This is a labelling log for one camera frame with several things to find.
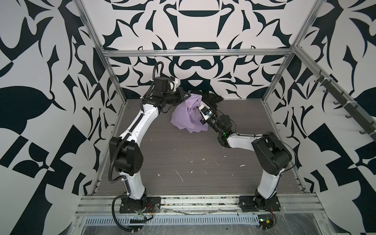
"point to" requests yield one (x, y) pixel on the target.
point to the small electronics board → (266, 221)
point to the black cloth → (211, 99)
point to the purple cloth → (187, 116)
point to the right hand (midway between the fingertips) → (199, 103)
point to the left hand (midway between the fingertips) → (192, 91)
